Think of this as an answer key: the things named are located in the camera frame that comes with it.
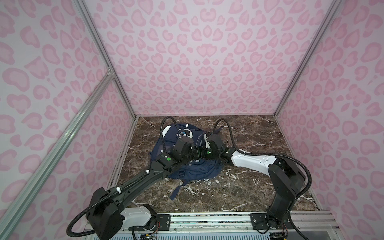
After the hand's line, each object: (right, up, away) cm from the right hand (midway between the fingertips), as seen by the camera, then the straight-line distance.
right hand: (195, 152), depth 85 cm
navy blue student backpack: (-18, +7, +9) cm, 22 cm away
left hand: (+4, +4, -8) cm, 10 cm away
